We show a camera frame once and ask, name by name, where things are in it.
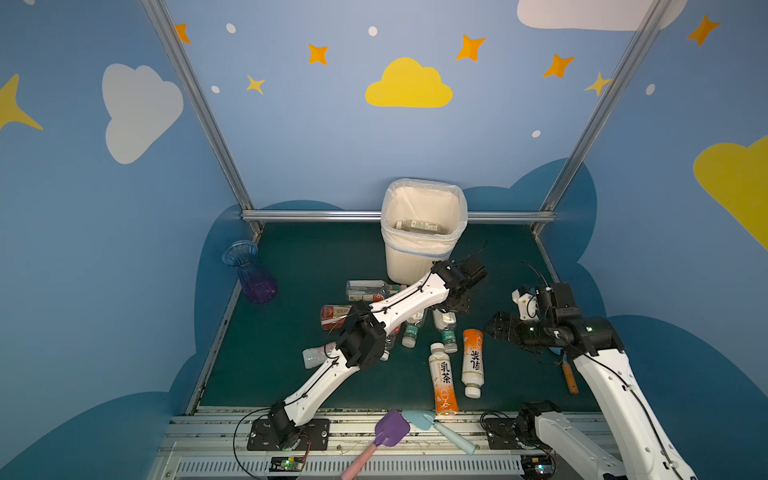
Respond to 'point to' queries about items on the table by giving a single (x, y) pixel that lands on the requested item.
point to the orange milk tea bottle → (445, 394)
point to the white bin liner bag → (423, 200)
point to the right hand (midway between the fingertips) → (501, 328)
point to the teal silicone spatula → (425, 420)
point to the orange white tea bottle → (473, 364)
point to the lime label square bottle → (421, 227)
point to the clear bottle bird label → (410, 333)
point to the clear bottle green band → (446, 322)
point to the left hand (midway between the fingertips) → (458, 307)
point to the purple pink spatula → (389, 431)
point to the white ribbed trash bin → (406, 267)
